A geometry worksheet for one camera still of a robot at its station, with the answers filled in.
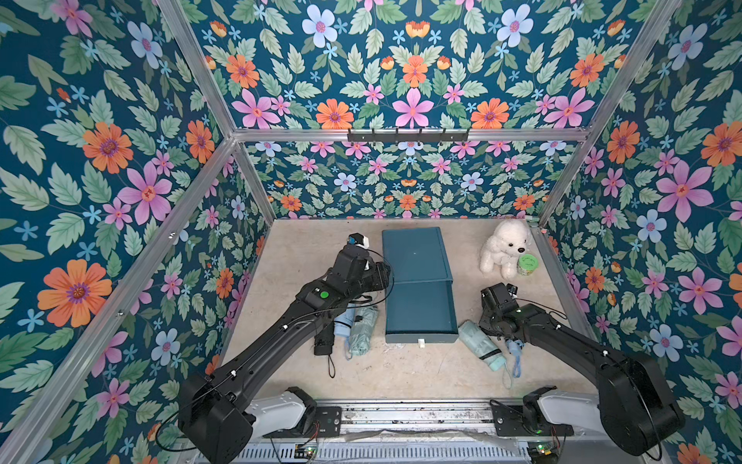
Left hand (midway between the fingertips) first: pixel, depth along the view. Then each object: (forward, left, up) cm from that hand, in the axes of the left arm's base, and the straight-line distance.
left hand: (388, 268), depth 76 cm
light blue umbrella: (-5, +15, -21) cm, 26 cm away
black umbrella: (-11, +21, -21) cm, 32 cm away
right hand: (-8, -31, -21) cm, 38 cm away
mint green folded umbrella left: (-9, +9, -19) cm, 22 cm away
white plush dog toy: (+13, -40, -7) cm, 43 cm away
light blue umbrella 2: (-17, -35, -20) cm, 44 cm away
